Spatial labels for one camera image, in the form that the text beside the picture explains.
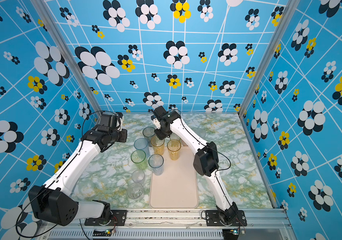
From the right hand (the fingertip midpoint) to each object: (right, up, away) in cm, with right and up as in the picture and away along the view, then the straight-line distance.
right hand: (162, 135), depth 91 cm
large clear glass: (-15, -31, -9) cm, 35 cm away
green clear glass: (-14, -13, -3) cm, 20 cm away
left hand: (-20, +2, -9) cm, 23 cm away
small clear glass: (-14, -24, -4) cm, 28 cm away
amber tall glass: (-3, -7, +4) cm, 9 cm away
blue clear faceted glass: (-3, -16, -6) cm, 17 cm away
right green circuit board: (+34, -45, -22) cm, 61 cm away
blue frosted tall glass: (-13, -6, 0) cm, 14 cm away
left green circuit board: (-25, -46, -21) cm, 56 cm away
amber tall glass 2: (+7, -7, 0) cm, 10 cm away
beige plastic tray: (+9, -29, -7) cm, 31 cm away
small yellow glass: (+7, +1, -27) cm, 28 cm away
